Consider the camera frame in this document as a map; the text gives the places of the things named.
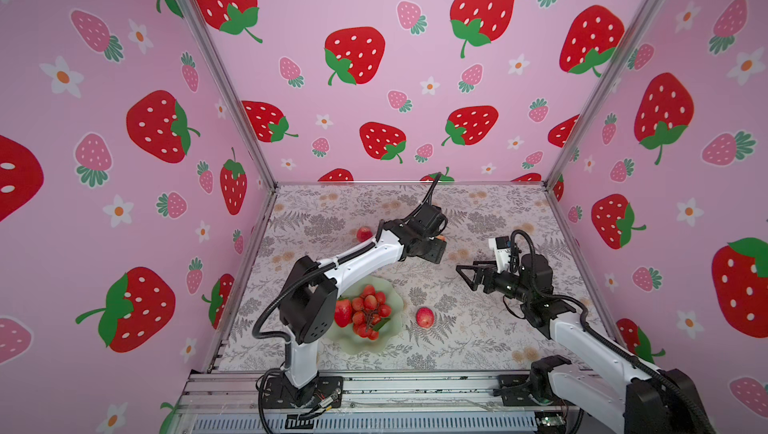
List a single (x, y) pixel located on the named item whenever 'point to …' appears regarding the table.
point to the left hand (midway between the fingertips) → (434, 247)
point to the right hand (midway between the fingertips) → (465, 267)
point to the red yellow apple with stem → (442, 237)
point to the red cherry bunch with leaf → (370, 312)
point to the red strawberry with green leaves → (343, 312)
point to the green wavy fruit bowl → (346, 337)
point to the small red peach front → (425, 317)
